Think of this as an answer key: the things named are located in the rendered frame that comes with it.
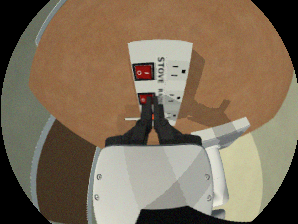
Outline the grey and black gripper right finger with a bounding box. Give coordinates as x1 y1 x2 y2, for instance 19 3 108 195
153 96 202 145

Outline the white power strip panel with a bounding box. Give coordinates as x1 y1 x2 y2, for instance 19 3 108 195
128 39 193 126

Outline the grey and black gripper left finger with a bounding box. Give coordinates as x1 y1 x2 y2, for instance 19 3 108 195
105 96 153 147

